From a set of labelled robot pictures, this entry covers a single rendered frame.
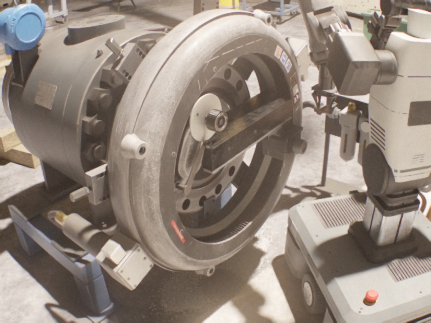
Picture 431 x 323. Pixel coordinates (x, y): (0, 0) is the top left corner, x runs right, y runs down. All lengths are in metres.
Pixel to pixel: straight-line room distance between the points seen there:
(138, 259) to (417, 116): 0.80
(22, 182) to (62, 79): 1.23
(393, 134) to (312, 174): 1.20
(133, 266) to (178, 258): 0.13
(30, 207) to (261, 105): 0.98
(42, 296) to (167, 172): 0.91
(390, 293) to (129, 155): 0.83
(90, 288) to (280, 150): 0.76
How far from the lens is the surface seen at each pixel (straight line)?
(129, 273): 1.08
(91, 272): 1.45
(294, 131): 1.29
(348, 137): 1.93
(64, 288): 1.72
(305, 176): 2.30
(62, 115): 1.32
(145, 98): 0.95
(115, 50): 0.98
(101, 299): 1.55
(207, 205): 1.37
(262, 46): 1.18
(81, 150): 1.29
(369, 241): 1.41
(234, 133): 1.13
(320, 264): 1.38
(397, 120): 1.15
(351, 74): 1.01
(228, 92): 1.31
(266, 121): 1.24
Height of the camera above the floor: 1.16
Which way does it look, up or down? 28 degrees down
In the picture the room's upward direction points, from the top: 1 degrees counter-clockwise
